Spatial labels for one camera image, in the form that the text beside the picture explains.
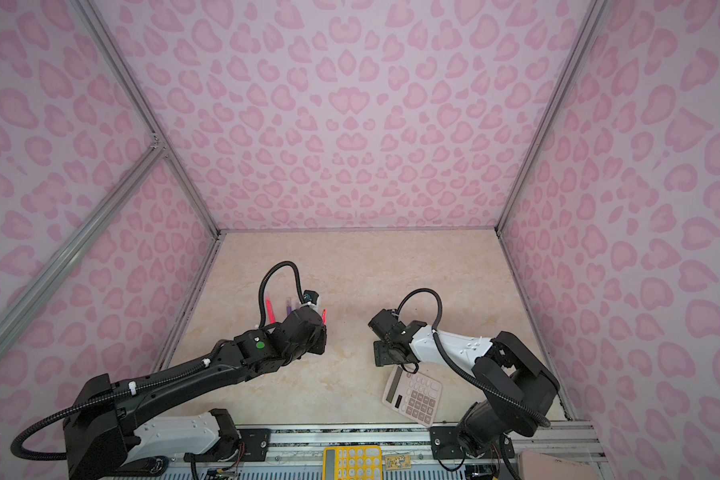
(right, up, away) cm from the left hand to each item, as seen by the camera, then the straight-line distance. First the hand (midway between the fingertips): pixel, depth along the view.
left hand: (327, 324), depth 79 cm
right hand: (+17, -11, +8) cm, 22 cm away
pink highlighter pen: (-21, -1, +18) cm, 27 cm away
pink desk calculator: (+23, -19, 0) cm, 30 cm away
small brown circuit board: (+18, -30, -9) cm, 36 cm away
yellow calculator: (+7, -30, -9) cm, 33 cm away
